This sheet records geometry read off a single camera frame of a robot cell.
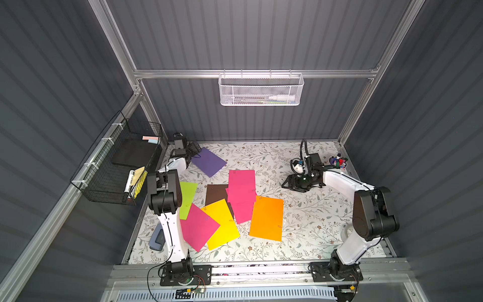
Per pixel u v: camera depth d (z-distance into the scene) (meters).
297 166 0.87
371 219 0.47
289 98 0.87
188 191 1.00
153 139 0.82
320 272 0.74
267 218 0.91
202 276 0.73
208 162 1.13
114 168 0.74
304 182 0.80
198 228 0.89
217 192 1.01
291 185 0.83
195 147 0.98
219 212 0.92
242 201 0.94
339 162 0.93
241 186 0.99
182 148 0.83
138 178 0.63
